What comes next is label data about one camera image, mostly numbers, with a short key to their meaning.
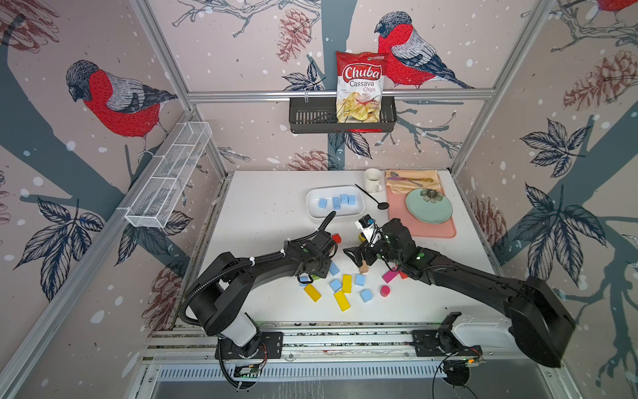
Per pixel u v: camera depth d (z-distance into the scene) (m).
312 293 0.84
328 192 1.08
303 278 0.74
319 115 1.07
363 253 0.72
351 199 1.07
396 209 1.07
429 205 1.08
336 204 1.07
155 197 0.73
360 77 0.83
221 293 0.44
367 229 0.71
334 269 0.89
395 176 1.20
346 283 0.86
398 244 0.63
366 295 0.83
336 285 0.85
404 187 1.14
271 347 0.73
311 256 0.67
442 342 0.67
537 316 0.40
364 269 0.89
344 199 1.07
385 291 0.83
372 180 1.07
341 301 0.83
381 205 1.07
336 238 0.96
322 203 1.07
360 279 0.87
